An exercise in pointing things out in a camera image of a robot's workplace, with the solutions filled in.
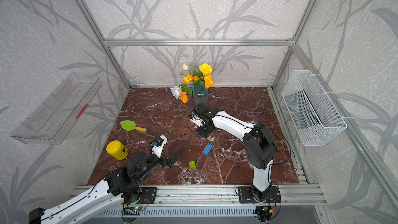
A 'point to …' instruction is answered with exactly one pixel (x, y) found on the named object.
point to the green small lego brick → (192, 164)
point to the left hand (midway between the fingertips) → (174, 146)
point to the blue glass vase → (201, 94)
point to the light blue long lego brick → (207, 149)
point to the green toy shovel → (129, 125)
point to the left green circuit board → (138, 208)
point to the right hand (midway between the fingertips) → (203, 130)
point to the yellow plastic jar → (117, 149)
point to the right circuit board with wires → (264, 213)
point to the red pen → (81, 112)
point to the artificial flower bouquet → (201, 77)
